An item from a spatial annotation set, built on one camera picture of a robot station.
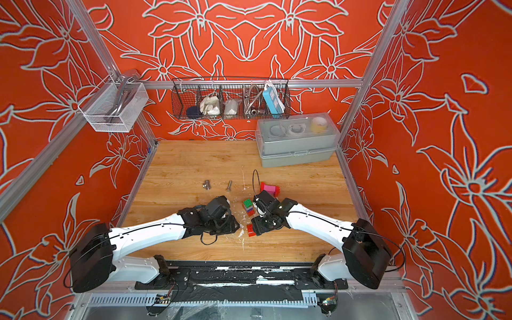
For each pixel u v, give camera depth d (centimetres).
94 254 40
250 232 83
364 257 41
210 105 91
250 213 90
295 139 100
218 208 62
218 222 66
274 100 88
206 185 98
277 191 95
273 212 61
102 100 80
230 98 97
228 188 98
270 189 100
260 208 65
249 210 88
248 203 85
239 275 74
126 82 86
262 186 98
